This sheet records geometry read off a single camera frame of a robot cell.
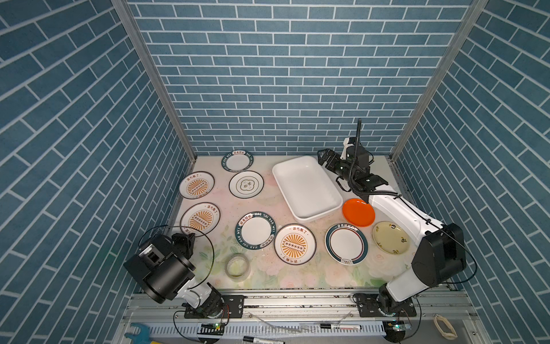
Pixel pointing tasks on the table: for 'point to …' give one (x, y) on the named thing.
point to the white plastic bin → (306, 189)
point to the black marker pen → (261, 340)
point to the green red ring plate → (346, 244)
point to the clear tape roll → (237, 266)
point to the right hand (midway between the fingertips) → (322, 153)
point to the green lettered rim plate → (255, 230)
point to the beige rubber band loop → (449, 335)
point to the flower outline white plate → (246, 185)
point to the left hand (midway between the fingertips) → (193, 231)
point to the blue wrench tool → (143, 337)
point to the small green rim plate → (237, 161)
